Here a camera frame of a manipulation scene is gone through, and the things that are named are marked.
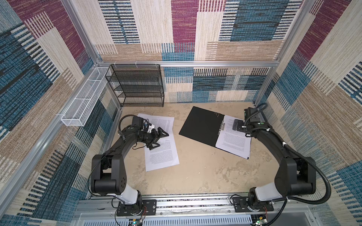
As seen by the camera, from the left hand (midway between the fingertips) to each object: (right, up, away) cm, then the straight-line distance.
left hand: (164, 137), depth 86 cm
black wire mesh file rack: (-24, +37, +25) cm, 51 cm away
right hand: (+49, +5, +3) cm, 49 cm away
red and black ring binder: (+27, +5, +20) cm, 34 cm away
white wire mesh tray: (-40, +14, -16) cm, 45 cm away
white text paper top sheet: (-1, -13, +6) cm, 15 cm away
